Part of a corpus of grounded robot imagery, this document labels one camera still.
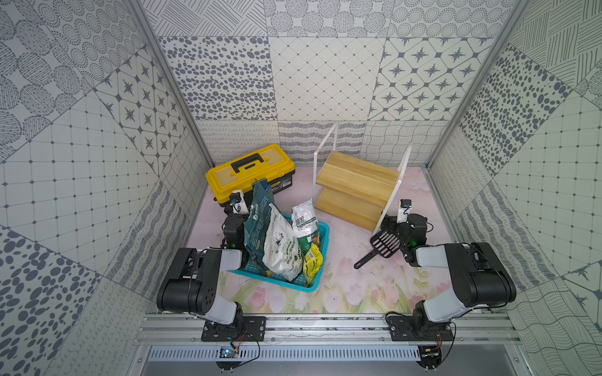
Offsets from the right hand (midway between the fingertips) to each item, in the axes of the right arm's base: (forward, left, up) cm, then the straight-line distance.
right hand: (394, 214), depth 95 cm
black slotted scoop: (-10, +5, -6) cm, 13 cm away
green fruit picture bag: (-10, +36, +8) cm, 39 cm away
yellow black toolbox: (+18, +52, +13) cm, 57 cm away
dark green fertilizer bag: (-18, +50, +23) cm, 58 cm away
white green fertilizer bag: (-21, +44, +9) cm, 49 cm away
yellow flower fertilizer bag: (-22, +34, +3) cm, 41 cm away
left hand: (0, +59, +12) cm, 60 cm away
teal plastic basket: (-28, +51, +12) cm, 60 cm away
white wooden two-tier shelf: (+2, +19, +15) cm, 24 cm away
